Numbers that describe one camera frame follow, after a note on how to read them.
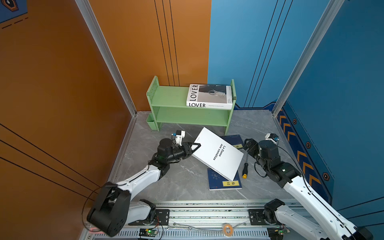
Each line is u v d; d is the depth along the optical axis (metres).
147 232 0.71
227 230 0.70
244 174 0.85
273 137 0.66
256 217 0.72
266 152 0.57
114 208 0.42
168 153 0.66
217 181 0.85
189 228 0.71
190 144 0.74
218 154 0.77
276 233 0.70
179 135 0.75
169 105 0.89
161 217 0.74
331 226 0.40
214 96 0.87
